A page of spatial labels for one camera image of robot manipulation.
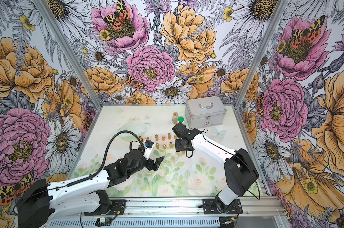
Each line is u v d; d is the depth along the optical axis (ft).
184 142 2.02
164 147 3.15
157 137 3.24
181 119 3.32
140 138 3.18
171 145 3.11
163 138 3.32
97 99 3.92
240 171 1.45
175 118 3.48
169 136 3.26
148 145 2.21
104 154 2.02
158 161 2.30
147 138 3.24
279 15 2.45
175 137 3.32
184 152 3.04
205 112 3.35
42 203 1.35
